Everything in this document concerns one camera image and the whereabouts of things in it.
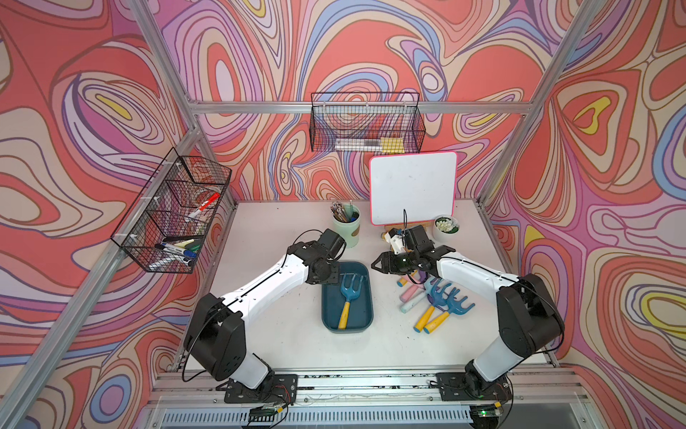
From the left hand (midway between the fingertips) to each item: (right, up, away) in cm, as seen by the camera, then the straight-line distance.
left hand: (332, 276), depth 84 cm
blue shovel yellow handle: (+24, -4, +9) cm, 26 cm away
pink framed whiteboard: (+34, +32, +17) cm, 50 cm away
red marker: (-36, +23, -7) cm, 43 cm away
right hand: (+16, +1, +4) cm, 16 cm away
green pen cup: (+4, +18, +12) cm, 22 cm away
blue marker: (-44, +11, -13) cm, 48 cm away
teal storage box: (+9, -11, +4) cm, 15 cm away
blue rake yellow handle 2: (+40, -11, +4) cm, 41 cm away
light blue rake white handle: (+26, -9, +2) cm, 28 cm away
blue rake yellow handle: (+6, -7, +7) cm, 11 cm away
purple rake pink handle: (+25, 0, -8) cm, 26 cm away
